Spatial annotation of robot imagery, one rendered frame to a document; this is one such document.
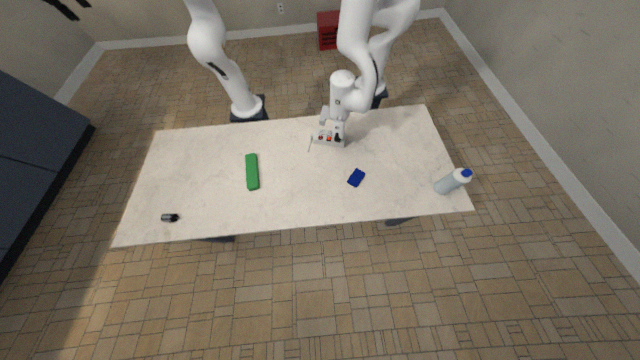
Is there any white bottle with blue cap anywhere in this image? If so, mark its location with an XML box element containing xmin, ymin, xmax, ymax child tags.
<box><xmin>433</xmin><ymin>168</ymin><xmax>473</xmax><ymax>195</ymax></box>

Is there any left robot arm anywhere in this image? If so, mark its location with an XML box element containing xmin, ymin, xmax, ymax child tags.
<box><xmin>319</xmin><ymin>0</ymin><xmax>420</xmax><ymax>126</ymax></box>

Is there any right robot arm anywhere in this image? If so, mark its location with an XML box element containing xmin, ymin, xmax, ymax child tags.
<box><xmin>183</xmin><ymin>0</ymin><xmax>262</xmax><ymax>118</ymax></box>

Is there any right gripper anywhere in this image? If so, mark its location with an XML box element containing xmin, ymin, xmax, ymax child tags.
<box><xmin>42</xmin><ymin>0</ymin><xmax>92</xmax><ymax>21</ymax></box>

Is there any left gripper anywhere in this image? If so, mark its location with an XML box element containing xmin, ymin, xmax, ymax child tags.
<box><xmin>333</xmin><ymin>119</ymin><xmax>346</xmax><ymax>142</ymax></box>

